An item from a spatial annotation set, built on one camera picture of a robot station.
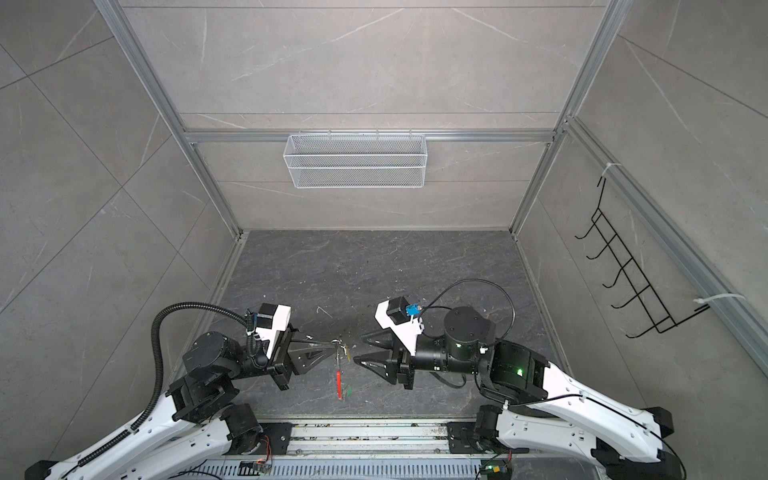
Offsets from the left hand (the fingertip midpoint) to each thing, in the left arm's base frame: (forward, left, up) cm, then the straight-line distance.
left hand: (333, 344), depth 51 cm
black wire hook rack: (+7, -67, -5) cm, 67 cm away
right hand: (0, -5, -1) cm, 5 cm away
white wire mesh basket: (+69, -1, -8) cm, 70 cm away
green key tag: (+2, +1, -39) cm, 39 cm away
